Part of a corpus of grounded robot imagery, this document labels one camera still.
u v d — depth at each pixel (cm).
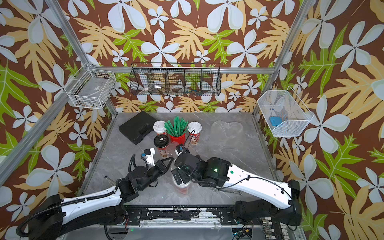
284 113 84
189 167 45
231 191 83
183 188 70
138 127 105
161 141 82
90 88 88
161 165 69
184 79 91
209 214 76
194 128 88
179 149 57
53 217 41
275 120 80
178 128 91
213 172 43
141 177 56
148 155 69
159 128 89
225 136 102
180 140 91
